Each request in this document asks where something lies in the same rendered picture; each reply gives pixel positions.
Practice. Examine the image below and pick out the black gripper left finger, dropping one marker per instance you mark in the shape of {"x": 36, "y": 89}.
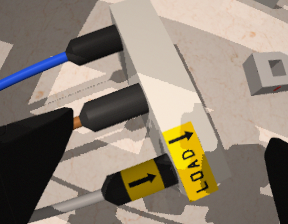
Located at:
{"x": 30, "y": 151}

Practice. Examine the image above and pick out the grey square block with square hole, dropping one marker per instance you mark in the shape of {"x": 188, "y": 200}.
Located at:
{"x": 267, "y": 72}

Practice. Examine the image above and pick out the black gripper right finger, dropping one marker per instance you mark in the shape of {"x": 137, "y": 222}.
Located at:
{"x": 276, "y": 159}

